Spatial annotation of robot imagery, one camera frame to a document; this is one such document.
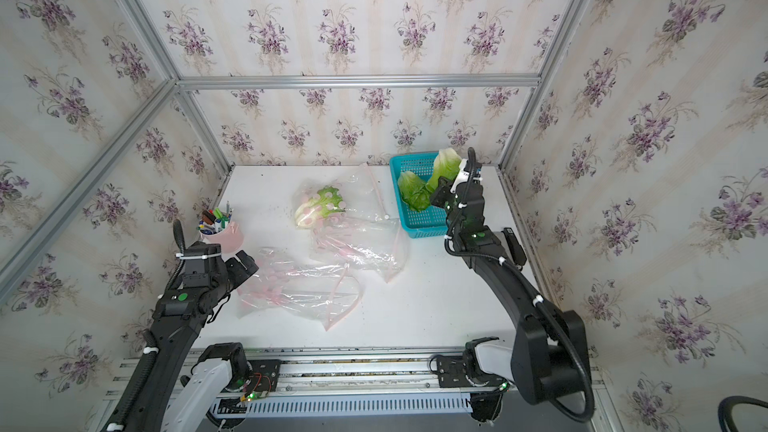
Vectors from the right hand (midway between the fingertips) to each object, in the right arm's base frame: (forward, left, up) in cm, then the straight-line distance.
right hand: (445, 177), depth 80 cm
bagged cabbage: (+5, +36, -18) cm, 41 cm away
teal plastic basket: (+4, +1, -27) cm, 28 cm away
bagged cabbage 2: (+4, -1, +1) cm, 4 cm away
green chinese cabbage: (+10, +7, -18) cm, 21 cm away
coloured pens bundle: (-5, +69, -14) cm, 71 cm away
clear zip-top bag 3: (-23, +34, -26) cm, 49 cm away
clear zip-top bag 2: (-5, +20, -27) cm, 34 cm away
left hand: (-21, +55, -14) cm, 61 cm away
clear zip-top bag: (+10, +31, -22) cm, 39 cm away
